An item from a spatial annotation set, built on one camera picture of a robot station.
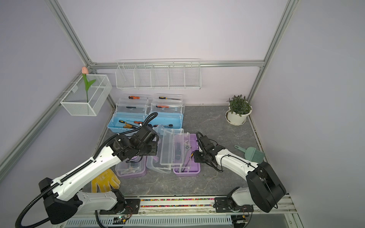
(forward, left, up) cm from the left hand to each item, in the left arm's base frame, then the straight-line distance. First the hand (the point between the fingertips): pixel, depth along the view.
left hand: (155, 149), depth 73 cm
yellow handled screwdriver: (+35, +29, -20) cm, 49 cm away
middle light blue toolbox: (+44, -6, -16) cm, 47 cm away
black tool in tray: (+44, +24, -12) cm, 52 cm away
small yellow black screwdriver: (-3, -19, -4) cm, 20 cm away
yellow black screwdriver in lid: (+50, 0, -9) cm, 51 cm away
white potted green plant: (+30, -55, -5) cm, 63 cm away
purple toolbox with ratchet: (-5, +17, -11) cm, 21 cm away
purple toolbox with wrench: (+9, -11, -20) cm, 24 cm away
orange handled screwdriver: (+34, +20, -19) cm, 44 cm away
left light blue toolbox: (+41, +25, -15) cm, 50 cm away
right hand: (+1, -22, -16) cm, 27 cm away
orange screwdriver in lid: (+52, +22, -9) cm, 57 cm away
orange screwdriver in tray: (+44, +1, -12) cm, 45 cm away
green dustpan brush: (+2, -60, -19) cm, 63 cm away
